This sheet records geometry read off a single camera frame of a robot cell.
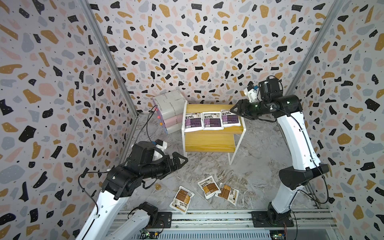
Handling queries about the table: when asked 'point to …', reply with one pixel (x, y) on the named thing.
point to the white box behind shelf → (171, 106)
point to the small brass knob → (157, 186)
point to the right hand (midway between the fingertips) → (233, 111)
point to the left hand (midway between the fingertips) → (183, 163)
